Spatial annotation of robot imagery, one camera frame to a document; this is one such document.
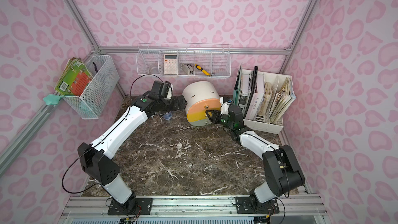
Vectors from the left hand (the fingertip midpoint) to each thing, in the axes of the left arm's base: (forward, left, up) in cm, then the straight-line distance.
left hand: (179, 100), depth 81 cm
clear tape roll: (+24, +18, +1) cm, 30 cm away
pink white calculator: (+27, +8, +4) cm, 28 cm away
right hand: (-2, -15, -6) cm, 16 cm away
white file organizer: (+6, -47, -5) cm, 48 cm away
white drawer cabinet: (+13, -8, -7) cm, 17 cm away
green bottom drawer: (-1, -11, -19) cm, 22 cm away
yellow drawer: (-1, -8, -13) cm, 15 cm away
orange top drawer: (+2, -14, -5) cm, 15 cm away
